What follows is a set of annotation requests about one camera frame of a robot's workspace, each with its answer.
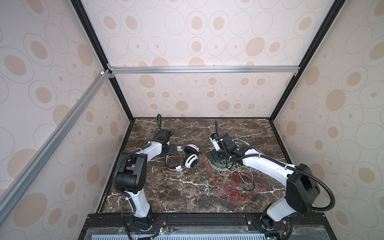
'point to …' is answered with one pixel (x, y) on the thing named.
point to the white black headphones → (191, 151)
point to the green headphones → (213, 163)
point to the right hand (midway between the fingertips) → (214, 152)
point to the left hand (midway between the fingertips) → (172, 146)
